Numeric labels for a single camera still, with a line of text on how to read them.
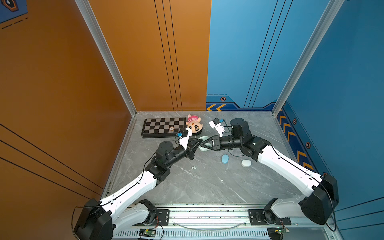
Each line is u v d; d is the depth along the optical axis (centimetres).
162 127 106
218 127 66
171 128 105
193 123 102
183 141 62
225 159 92
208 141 67
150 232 71
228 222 72
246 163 88
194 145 65
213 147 63
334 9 70
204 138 70
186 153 64
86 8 70
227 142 61
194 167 89
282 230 70
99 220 39
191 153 63
